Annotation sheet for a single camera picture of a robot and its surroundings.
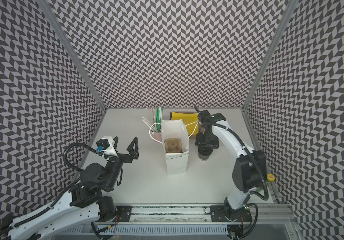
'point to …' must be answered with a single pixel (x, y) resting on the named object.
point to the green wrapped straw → (158, 118)
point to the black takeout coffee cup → (204, 152)
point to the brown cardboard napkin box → (190, 137)
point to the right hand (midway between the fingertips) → (204, 150)
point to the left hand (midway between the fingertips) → (128, 139)
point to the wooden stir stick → (152, 109)
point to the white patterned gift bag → (176, 163)
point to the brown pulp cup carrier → (173, 145)
